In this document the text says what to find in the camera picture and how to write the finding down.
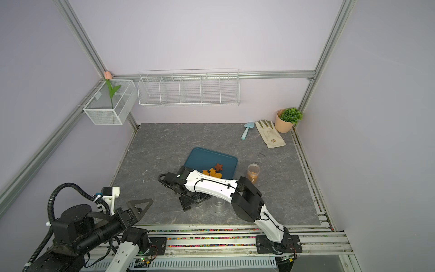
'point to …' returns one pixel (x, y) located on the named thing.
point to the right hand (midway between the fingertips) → (196, 202)
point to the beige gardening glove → (271, 137)
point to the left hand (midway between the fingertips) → (147, 208)
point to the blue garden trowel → (247, 125)
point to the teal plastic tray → (201, 159)
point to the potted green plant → (285, 118)
